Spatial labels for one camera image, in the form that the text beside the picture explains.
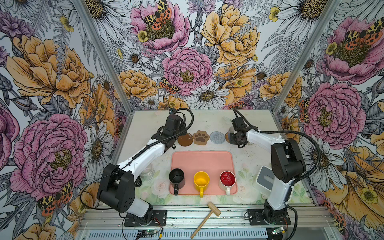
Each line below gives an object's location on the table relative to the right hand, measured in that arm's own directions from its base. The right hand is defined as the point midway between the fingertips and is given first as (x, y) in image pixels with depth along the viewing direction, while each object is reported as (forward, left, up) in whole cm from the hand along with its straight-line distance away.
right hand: (234, 143), depth 98 cm
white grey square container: (-26, -11, +2) cm, 28 cm away
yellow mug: (-22, +22, -3) cm, 31 cm away
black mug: (-22, +36, -2) cm, 42 cm away
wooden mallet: (-37, +16, -3) cm, 41 cm away
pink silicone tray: (-9, +14, -7) cm, 18 cm away
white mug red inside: (-22, +8, -2) cm, 24 cm away
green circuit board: (-45, +49, -4) cm, 66 cm away
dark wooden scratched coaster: (+6, +32, -4) cm, 32 cm away
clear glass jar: (-19, +51, +3) cm, 54 cm away
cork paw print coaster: (+8, +21, -3) cm, 23 cm away
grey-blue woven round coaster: (+7, +9, -3) cm, 12 cm away
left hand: (+2, +33, +15) cm, 37 cm away
